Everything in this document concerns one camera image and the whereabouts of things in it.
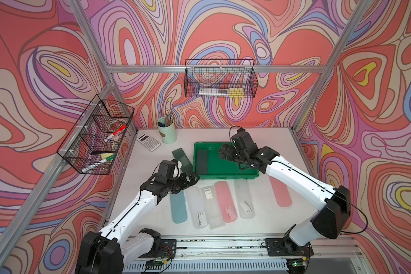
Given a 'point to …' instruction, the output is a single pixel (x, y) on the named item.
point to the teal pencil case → (178, 207)
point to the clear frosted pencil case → (245, 201)
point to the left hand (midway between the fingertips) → (194, 181)
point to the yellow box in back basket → (236, 92)
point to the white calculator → (149, 142)
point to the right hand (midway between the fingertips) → (225, 156)
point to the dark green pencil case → (202, 163)
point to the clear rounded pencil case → (196, 206)
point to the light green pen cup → (167, 130)
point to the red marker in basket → (119, 131)
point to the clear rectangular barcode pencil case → (211, 203)
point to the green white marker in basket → (99, 162)
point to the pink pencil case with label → (228, 206)
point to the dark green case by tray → (186, 166)
